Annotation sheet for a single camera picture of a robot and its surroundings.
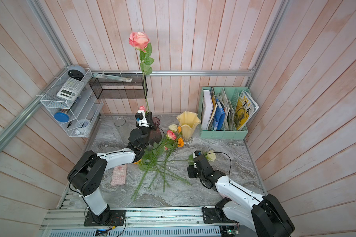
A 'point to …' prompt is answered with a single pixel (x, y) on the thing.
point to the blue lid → (61, 117)
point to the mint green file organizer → (228, 97)
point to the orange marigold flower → (181, 143)
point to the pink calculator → (119, 175)
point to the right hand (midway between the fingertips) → (189, 167)
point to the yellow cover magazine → (246, 108)
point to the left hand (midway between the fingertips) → (151, 113)
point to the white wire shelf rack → (75, 110)
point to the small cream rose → (173, 127)
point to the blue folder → (218, 124)
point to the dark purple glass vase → (155, 136)
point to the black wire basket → (107, 89)
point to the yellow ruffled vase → (187, 120)
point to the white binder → (207, 106)
